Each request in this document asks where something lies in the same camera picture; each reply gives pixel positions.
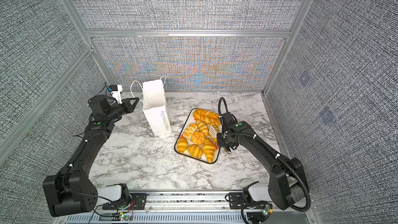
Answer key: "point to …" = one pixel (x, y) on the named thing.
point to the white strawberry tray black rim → (202, 158)
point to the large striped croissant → (209, 147)
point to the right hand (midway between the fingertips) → (221, 142)
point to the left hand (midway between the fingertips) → (139, 98)
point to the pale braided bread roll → (189, 130)
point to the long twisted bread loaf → (207, 116)
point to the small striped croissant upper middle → (202, 127)
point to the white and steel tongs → (212, 130)
